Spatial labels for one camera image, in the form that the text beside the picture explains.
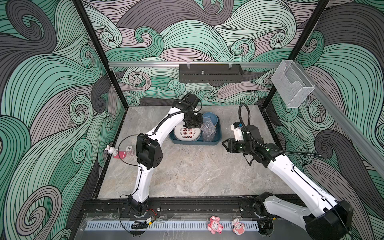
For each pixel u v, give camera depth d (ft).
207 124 2.95
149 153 1.73
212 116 3.32
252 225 2.29
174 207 2.45
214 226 2.16
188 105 2.11
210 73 3.18
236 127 2.23
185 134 3.30
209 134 3.09
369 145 1.73
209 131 2.87
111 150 2.87
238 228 2.16
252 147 1.84
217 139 3.05
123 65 3.19
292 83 2.60
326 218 1.19
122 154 2.95
